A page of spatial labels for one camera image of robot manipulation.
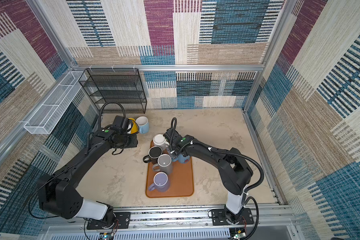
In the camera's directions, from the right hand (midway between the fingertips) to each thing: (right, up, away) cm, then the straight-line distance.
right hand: (179, 148), depth 89 cm
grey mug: (-8, -7, -10) cm, 14 cm away
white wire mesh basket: (-63, +17, -18) cm, 67 cm away
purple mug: (-9, -16, -12) cm, 22 cm away
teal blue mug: (+2, -7, +2) cm, 7 cm away
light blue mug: (-24, +15, +10) cm, 30 cm away
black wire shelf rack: (-46, +38, +21) cm, 64 cm away
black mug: (-14, -2, -4) cm, 15 cm away
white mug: (-12, +4, +5) cm, 14 cm away
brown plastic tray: (+1, -17, -4) cm, 18 cm away
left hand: (-24, +5, -6) cm, 26 cm away
